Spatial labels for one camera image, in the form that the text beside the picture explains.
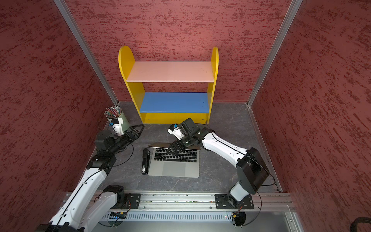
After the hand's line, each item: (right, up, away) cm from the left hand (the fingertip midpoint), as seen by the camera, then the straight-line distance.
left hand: (142, 130), depth 76 cm
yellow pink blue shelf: (+12, +13, +21) cm, 27 cm away
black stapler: (-1, -16, +10) cm, 19 cm away
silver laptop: (+23, -22, +11) cm, 34 cm away
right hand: (+17, -12, +3) cm, 21 cm away
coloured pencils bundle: (-27, +10, +21) cm, 36 cm away
